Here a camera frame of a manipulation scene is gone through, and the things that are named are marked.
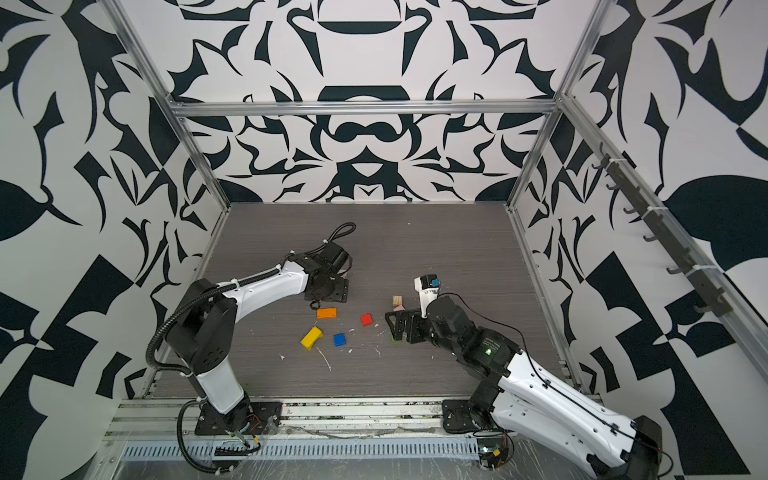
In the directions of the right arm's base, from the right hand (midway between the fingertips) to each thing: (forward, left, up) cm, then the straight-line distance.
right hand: (400, 314), depth 72 cm
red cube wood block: (+7, +10, -19) cm, 22 cm away
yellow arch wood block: (+1, +24, -15) cm, 28 cm away
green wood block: (-8, +1, +3) cm, 8 cm away
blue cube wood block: (+1, +17, -19) cm, 26 cm away
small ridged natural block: (+13, 0, -17) cm, 21 cm away
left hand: (+14, +18, -12) cm, 26 cm away
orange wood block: (+8, +22, -17) cm, 29 cm away
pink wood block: (+10, 0, -17) cm, 20 cm away
